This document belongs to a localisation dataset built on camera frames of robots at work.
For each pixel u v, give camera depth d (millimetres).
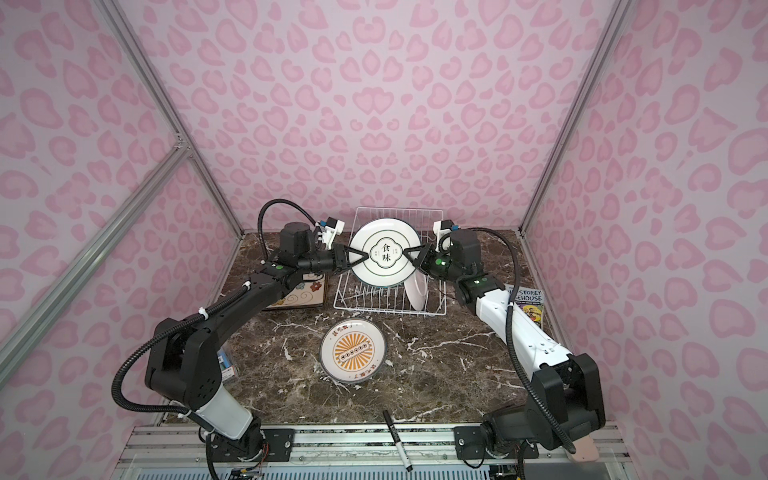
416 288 885
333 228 766
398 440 734
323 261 730
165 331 468
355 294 1031
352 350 881
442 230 733
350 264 750
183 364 446
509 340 455
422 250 744
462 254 595
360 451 723
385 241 801
